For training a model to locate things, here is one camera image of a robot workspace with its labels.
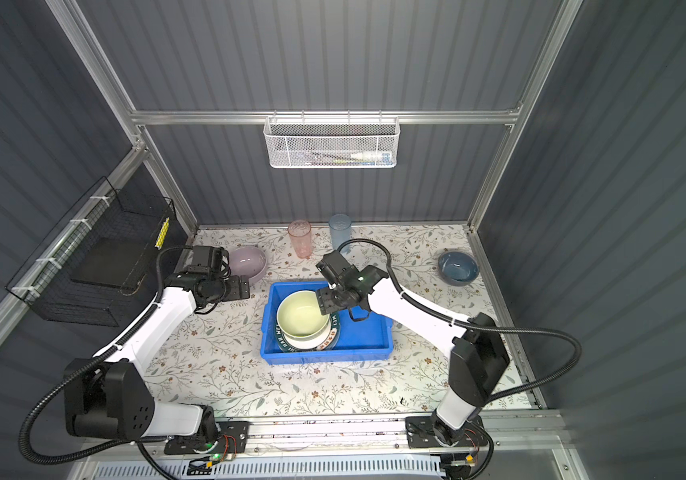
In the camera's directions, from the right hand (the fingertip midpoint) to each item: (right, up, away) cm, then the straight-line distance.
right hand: (332, 301), depth 82 cm
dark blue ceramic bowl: (+43, +8, +23) cm, 50 cm away
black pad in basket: (-53, +11, -10) cm, 55 cm away
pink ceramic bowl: (-31, +10, +23) cm, 40 cm away
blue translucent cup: (+1, +23, +26) cm, 35 cm away
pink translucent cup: (-12, +19, +22) cm, 32 cm away
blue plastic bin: (+7, -13, +8) cm, 17 cm away
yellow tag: (-48, +17, 0) cm, 51 cm away
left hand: (-30, +3, +4) cm, 30 cm away
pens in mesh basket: (+4, +44, +14) cm, 47 cm away
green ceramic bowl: (-11, -6, +8) cm, 14 cm away
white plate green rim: (-7, -13, +2) cm, 15 cm away
